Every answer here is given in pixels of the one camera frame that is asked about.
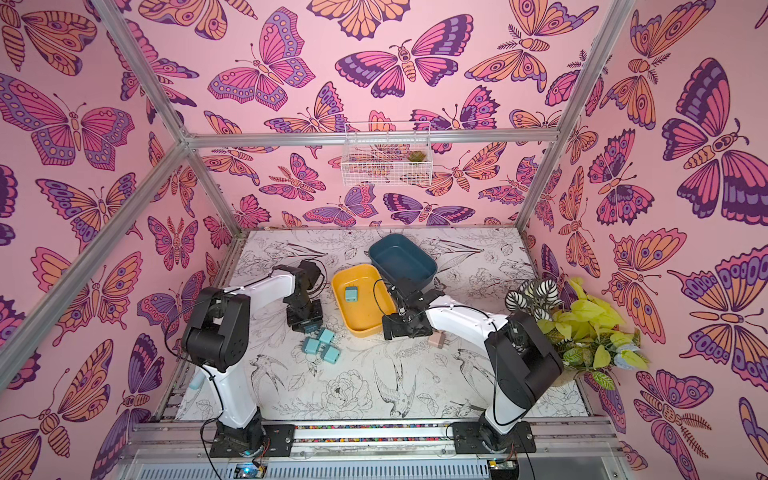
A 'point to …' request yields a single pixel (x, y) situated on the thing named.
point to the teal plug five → (331, 354)
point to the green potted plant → (589, 336)
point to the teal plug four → (310, 345)
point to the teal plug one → (351, 294)
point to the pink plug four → (437, 338)
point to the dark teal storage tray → (398, 258)
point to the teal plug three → (327, 336)
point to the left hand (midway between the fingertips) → (319, 324)
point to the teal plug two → (310, 328)
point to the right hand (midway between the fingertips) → (399, 328)
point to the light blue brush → (197, 379)
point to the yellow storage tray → (364, 317)
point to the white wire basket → (387, 154)
